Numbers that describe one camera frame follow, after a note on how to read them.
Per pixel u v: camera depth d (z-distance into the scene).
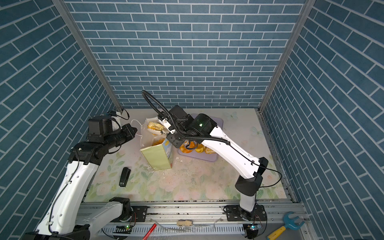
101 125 0.49
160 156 0.75
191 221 0.71
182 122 0.46
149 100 0.50
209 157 0.94
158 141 0.97
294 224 0.70
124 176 0.83
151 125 0.71
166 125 0.57
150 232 0.69
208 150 0.46
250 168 0.43
